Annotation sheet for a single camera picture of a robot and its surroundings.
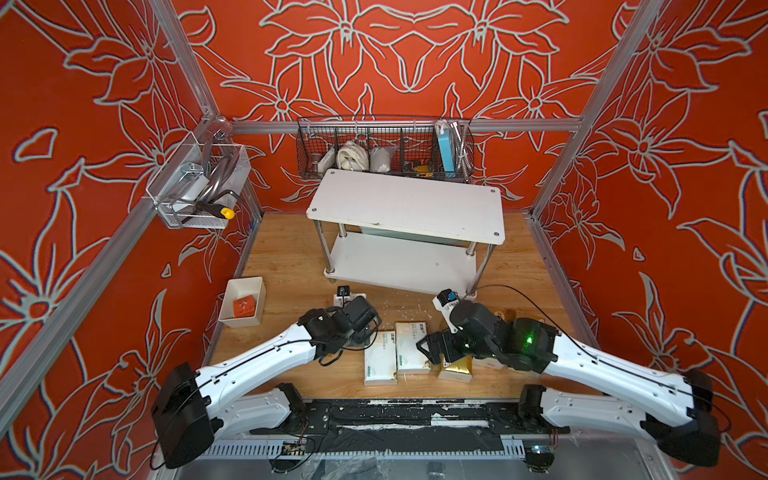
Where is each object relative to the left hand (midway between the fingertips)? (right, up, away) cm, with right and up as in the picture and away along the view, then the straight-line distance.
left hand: (356, 328), depth 79 cm
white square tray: (-39, +9, +15) cm, 43 cm away
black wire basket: (+18, +56, +18) cm, 61 cm away
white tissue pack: (+7, -8, -1) cm, 11 cm away
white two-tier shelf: (+12, +27, -8) cm, 30 cm away
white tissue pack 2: (+15, -8, -2) cm, 17 cm away
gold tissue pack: (+26, -9, -5) cm, 28 cm away
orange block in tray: (-34, +4, +8) cm, 35 cm away
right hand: (+18, 0, -10) cm, 20 cm away
